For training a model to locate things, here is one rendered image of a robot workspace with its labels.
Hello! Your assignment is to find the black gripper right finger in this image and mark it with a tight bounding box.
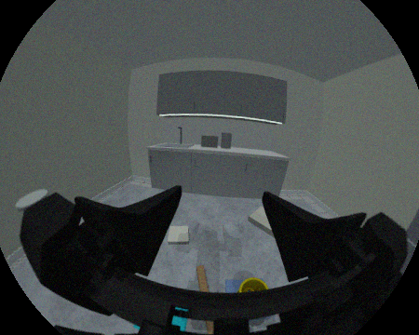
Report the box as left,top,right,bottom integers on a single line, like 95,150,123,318
262,191,367,282

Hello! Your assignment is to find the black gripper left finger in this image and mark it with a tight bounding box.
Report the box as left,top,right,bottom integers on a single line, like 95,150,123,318
74,185,182,276

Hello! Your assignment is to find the yellow cup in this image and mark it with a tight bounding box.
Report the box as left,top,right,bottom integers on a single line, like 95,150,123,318
237,277,268,293

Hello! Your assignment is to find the grey flat square tile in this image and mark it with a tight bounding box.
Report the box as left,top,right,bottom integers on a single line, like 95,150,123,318
168,226,190,243

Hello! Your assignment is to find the brown wooden bar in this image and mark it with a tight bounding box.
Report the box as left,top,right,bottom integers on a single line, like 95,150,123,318
196,265,214,335

